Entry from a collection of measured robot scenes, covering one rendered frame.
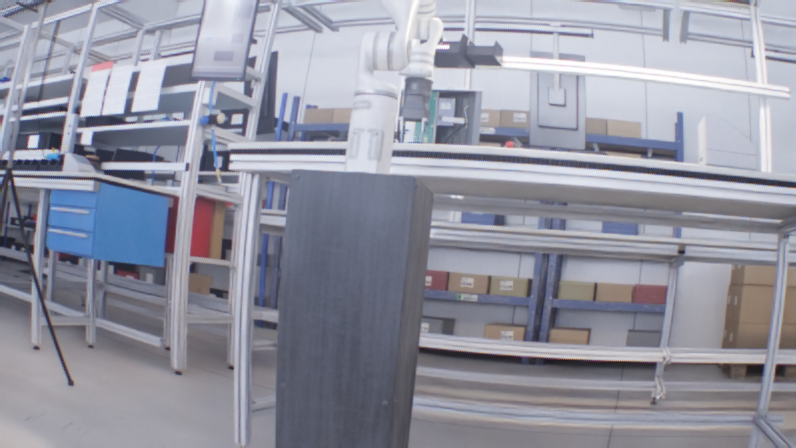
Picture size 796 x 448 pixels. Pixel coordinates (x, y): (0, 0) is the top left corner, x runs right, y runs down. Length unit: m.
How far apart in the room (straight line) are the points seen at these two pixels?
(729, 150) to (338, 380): 1.11
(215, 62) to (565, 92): 1.94
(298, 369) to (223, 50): 2.05
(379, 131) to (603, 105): 4.90
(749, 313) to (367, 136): 4.05
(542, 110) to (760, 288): 2.33
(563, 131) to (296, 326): 2.76
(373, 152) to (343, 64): 5.59
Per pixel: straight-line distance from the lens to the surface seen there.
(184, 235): 3.32
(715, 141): 1.72
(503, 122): 5.73
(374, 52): 1.44
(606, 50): 6.35
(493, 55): 2.51
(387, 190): 1.28
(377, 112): 1.40
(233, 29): 3.14
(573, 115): 3.84
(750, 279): 5.04
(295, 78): 7.17
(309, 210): 1.32
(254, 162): 2.02
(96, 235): 2.92
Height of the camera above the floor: 0.68
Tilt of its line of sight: 4 degrees up
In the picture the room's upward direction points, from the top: 6 degrees clockwise
